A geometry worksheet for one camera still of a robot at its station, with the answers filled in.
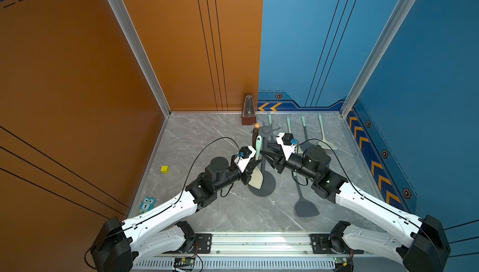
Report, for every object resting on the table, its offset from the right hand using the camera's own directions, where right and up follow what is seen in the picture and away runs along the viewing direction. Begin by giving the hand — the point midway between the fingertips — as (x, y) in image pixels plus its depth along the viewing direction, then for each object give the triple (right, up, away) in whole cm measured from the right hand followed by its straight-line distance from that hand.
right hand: (265, 147), depth 69 cm
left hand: (-2, -4, +2) cm, 5 cm away
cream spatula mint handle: (+38, -2, +38) cm, 53 cm away
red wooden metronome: (-5, +14, +42) cm, 45 cm away
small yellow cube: (-48, -13, +23) cm, 55 cm away
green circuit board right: (+30, -45, +3) cm, 54 cm away
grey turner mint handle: (+29, -2, +40) cm, 49 cm away
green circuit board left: (-30, -44, +3) cm, 54 cm away
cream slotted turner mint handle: (-2, -13, +7) cm, 15 cm away
